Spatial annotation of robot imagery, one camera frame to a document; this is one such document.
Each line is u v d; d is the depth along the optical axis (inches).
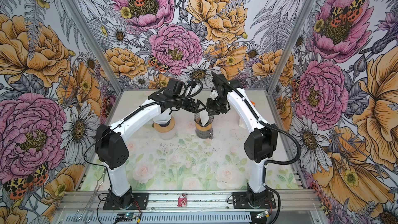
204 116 32.7
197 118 34.3
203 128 35.0
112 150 18.8
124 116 42.9
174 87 26.1
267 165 21.3
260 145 19.6
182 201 28.1
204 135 36.9
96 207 27.8
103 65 41.4
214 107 28.7
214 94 31.6
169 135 37.9
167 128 34.4
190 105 28.8
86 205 28.7
